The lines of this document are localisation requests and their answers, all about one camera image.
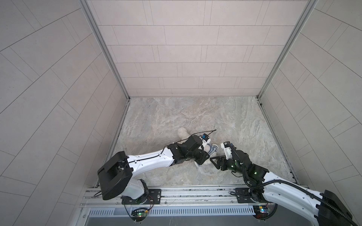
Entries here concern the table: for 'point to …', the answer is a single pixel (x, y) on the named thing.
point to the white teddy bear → (208, 168)
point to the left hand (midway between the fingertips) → (211, 156)
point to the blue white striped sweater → (213, 149)
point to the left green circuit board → (139, 214)
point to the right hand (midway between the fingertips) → (212, 162)
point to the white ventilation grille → (226, 210)
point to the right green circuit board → (260, 211)
